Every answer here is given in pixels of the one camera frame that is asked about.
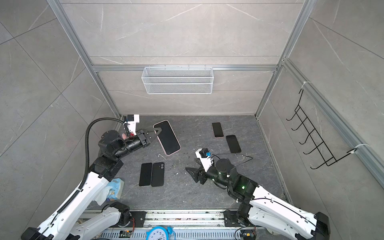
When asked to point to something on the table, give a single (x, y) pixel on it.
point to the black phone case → (158, 174)
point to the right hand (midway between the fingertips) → (193, 164)
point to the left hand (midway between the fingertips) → (162, 129)
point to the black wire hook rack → (327, 156)
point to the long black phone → (167, 138)
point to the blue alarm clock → (159, 233)
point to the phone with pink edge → (217, 130)
